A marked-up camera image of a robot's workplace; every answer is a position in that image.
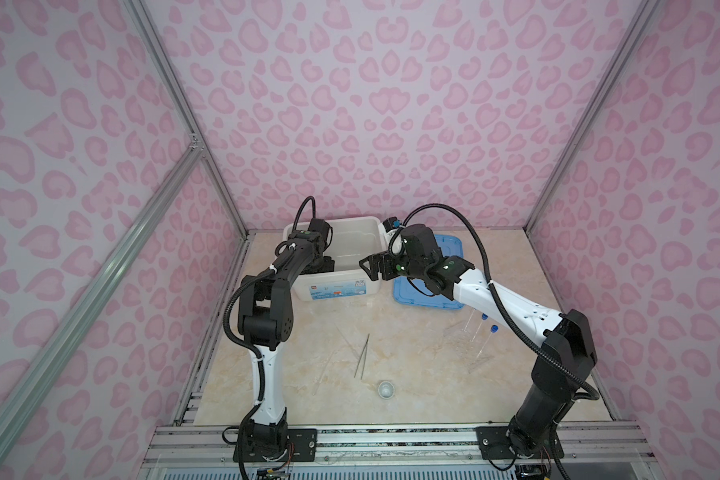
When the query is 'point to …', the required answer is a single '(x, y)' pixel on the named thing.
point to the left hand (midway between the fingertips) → (318, 268)
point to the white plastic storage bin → (352, 240)
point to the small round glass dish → (386, 390)
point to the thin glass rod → (345, 339)
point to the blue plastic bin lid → (414, 291)
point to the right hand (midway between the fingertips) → (374, 256)
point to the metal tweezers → (363, 364)
